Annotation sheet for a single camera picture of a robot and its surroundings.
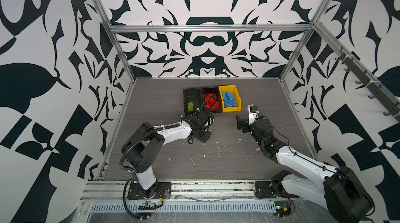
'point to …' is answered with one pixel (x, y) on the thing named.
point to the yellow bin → (232, 88)
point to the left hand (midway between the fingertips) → (207, 132)
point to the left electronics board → (149, 206)
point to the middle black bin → (214, 90)
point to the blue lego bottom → (229, 100)
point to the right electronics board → (283, 208)
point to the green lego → (190, 105)
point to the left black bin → (193, 100)
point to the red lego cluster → (210, 101)
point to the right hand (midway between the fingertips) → (244, 113)
